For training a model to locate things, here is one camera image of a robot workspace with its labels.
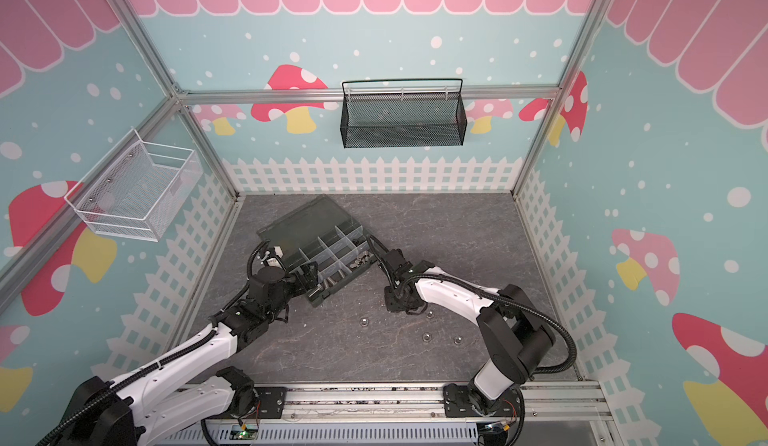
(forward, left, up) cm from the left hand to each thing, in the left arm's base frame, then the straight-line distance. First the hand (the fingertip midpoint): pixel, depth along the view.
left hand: (306, 273), depth 85 cm
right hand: (-5, -25, -8) cm, 27 cm away
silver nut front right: (-14, -43, -11) cm, 47 cm away
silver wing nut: (+11, -13, -11) cm, 20 cm away
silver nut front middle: (-13, -35, -12) cm, 39 cm away
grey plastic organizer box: (+24, +2, -13) cm, 27 cm away
